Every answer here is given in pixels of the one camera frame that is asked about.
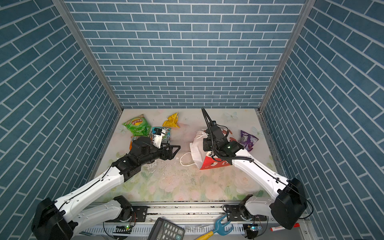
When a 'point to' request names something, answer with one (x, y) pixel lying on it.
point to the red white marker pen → (275, 228)
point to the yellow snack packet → (172, 121)
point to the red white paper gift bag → (205, 161)
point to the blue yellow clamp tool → (220, 229)
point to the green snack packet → (139, 126)
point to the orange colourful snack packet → (133, 138)
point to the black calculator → (164, 230)
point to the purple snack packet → (247, 141)
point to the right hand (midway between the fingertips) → (205, 138)
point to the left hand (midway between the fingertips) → (175, 146)
